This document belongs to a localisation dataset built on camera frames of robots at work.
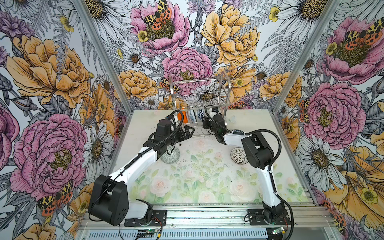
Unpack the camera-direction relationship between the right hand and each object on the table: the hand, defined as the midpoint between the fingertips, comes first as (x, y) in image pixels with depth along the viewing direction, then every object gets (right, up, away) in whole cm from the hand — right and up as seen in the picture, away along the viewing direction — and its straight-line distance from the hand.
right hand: (203, 120), depth 104 cm
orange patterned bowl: (+24, -8, +1) cm, 25 cm away
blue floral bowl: (-8, +3, -2) cm, 8 cm away
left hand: (-9, -9, -21) cm, 25 cm away
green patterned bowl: (-21, -24, -10) cm, 33 cm away
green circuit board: (-26, -53, -33) cm, 67 cm away
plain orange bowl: (-12, 0, 0) cm, 12 cm away
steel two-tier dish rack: (-5, +16, +12) cm, 21 cm away
